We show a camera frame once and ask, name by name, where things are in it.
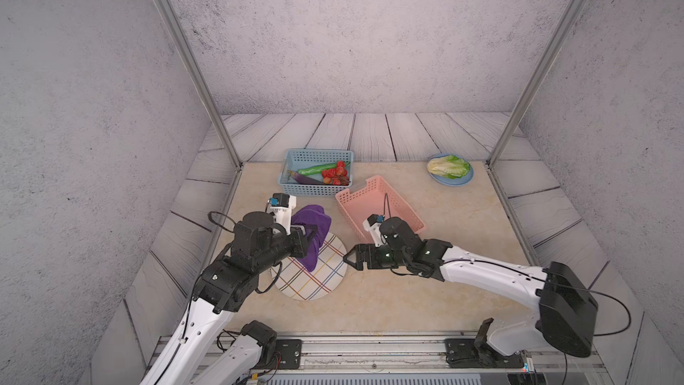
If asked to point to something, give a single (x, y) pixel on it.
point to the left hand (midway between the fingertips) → (320, 229)
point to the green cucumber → (317, 168)
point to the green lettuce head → (450, 166)
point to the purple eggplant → (303, 179)
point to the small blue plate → (451, 182)
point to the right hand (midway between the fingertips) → (355, 259)
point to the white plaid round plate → (324, 281)
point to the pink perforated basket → (376, 197)
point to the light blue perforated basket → (298, 158)
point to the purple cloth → (314, 216)
